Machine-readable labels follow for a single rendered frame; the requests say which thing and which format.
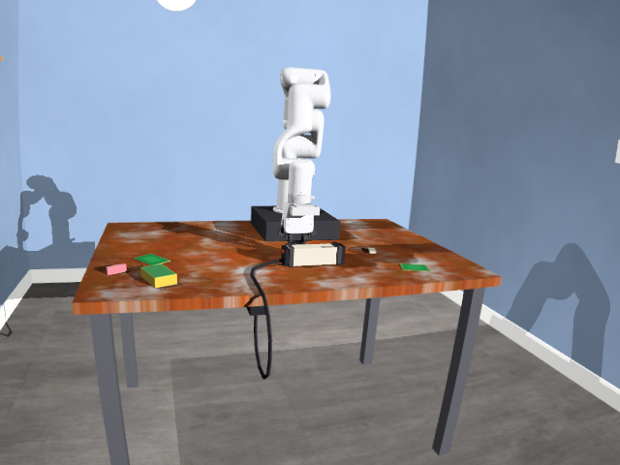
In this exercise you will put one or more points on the small pink block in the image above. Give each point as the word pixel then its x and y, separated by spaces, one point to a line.
pixel 116 269

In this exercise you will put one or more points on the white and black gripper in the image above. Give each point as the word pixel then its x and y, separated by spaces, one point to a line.
pixel 303 224

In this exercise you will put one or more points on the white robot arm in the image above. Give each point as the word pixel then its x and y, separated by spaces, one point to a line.
pixel 305 90

